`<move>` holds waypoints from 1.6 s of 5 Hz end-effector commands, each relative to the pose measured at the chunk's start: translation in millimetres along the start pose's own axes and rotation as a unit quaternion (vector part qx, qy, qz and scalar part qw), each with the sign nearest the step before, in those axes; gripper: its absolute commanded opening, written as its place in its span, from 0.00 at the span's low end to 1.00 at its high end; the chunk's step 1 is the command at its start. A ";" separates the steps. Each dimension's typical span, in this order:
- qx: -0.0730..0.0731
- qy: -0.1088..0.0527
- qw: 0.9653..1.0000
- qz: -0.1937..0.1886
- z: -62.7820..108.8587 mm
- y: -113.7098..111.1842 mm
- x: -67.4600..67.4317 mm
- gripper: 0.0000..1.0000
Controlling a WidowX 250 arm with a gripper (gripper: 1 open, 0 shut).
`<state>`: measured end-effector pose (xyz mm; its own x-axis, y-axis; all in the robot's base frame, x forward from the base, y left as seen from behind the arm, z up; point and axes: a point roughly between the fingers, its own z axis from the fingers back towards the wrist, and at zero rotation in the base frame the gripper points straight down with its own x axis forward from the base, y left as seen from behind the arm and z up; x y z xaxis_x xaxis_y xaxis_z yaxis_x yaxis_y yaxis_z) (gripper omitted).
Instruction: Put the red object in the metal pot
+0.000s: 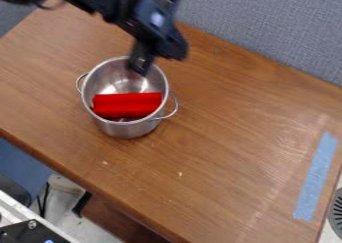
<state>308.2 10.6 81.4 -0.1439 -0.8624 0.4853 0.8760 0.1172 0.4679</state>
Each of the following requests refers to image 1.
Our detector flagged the red block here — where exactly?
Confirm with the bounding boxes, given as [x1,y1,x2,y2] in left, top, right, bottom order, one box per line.
[92,92,163,118]

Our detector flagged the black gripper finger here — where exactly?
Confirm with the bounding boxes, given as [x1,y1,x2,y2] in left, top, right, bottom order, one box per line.
[154,26,189,61]
[128,41,154,77]

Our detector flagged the blue tape strip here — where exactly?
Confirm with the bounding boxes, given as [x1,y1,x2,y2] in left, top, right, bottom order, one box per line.
[293,132,338,222]

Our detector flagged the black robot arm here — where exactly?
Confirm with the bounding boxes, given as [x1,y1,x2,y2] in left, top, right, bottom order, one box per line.
[1,0,189,76]

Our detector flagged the black device with screw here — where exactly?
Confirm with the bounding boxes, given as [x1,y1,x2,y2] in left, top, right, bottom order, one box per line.
[0,219,71,243]

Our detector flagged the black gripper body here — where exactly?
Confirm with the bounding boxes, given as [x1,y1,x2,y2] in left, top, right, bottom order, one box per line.
[104,0,180,45]

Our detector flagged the stainless steel pot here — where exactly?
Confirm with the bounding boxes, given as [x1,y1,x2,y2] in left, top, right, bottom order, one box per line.
[76,56,179,139]

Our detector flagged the black cable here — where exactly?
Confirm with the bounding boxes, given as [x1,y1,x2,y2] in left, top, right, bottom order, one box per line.
[36,181,51,218]

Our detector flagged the grey round vent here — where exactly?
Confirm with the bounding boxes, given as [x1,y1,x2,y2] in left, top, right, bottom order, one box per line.
[329,188,342,240]

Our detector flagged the black chair base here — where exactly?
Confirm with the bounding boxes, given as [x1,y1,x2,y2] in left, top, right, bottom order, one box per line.
[0,174,32,207]

